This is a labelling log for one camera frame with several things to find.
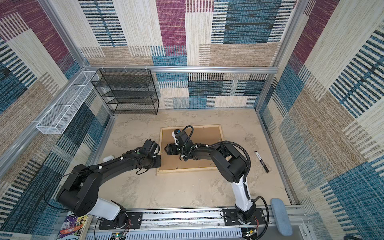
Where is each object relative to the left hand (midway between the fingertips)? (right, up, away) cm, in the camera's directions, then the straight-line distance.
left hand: (160, 160), depth 91 cm
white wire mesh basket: (-44, +25, -18) cm, 54 cm away
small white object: (-32, +1, +2) cm, 32 cm away
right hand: (+6, +6, +4) cm, 9 cm away
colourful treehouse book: (-36, -26, -21) cm, 49 cm away
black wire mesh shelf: (-28, +46, +18) cm, 56 cm away
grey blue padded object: (+61, -22, -19) cm, 68 cm away
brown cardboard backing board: (+30, +14, +13) cm, 36 cm away
